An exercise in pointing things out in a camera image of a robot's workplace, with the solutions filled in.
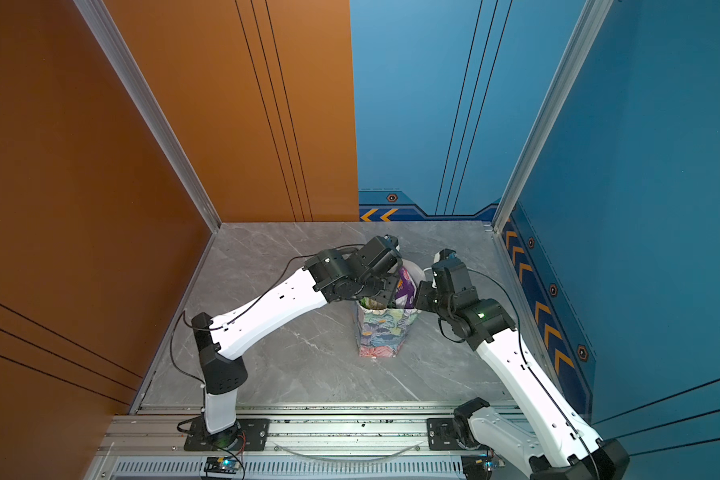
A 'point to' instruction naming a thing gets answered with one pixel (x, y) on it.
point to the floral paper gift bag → (381, 333)
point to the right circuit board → (477, 467)
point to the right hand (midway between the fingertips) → (416, 289)
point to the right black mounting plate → (443, 435)
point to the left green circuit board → (221, 465)
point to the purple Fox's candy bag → (406, 292)
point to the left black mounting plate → (254, 435)
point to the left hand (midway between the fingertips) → (392, 283)
